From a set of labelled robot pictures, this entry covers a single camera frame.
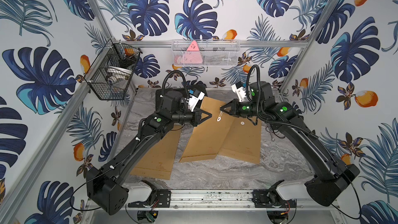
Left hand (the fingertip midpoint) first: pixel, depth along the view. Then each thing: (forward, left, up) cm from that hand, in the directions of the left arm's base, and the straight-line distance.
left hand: (211, 113), depth 66 cm
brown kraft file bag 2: (+4, -21, -31) cm, 38 cm away
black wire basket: (+22, +55, -2) cm, 59 cm away
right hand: (+3, -4, 0) cm, 5 cm away
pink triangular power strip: (+40, +12, +2) cm, 42 cm away
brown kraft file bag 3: (-11, +26, -33) cm, 43 cm away
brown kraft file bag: (-8, +1, -9) cm, 12 cm away
